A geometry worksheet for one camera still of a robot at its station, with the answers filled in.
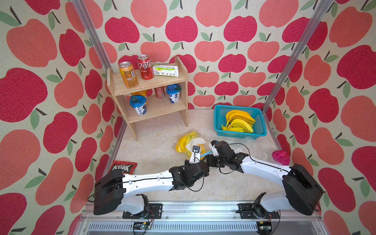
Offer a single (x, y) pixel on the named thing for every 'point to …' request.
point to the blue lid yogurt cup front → (138, 102)
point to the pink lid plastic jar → (282, 157)
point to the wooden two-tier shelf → (156, 108)
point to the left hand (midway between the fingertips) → (202, 163)
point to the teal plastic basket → (260, 130)
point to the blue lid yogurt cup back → (173, 90)
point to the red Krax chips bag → (127, 168)
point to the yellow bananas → (243, 127)
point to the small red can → (160, 92)
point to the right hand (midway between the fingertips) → (205, 163)
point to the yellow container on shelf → (143, 93)
